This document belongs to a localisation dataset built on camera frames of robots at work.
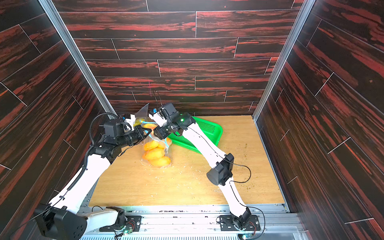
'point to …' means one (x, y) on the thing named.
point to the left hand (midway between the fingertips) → (153, 129)
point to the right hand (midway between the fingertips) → (162, 128)
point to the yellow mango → (150, 145)
